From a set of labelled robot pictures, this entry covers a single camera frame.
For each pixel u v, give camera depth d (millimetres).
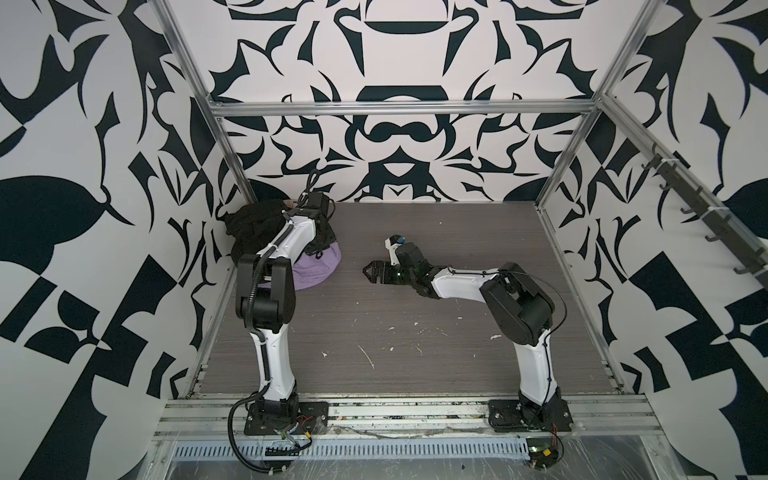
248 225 1010
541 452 713
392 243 892
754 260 503
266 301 539
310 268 991
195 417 764
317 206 793
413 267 770
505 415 743
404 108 912
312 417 733
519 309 534
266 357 577
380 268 865
